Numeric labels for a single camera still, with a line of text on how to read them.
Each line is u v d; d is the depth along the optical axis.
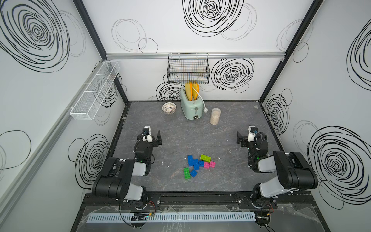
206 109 1.08
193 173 0.81
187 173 0.82
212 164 0.85
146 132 0.74
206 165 0.85
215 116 1.00
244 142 0.82
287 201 0.76
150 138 0.76
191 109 0.99
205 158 0.88
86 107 0.71
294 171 0.45
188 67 0.97
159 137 0.83
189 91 0.99
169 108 1.12
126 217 0.70
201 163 0.85
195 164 0.85
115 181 0.44
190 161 0.86
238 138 0.84
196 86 0.99
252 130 0.77
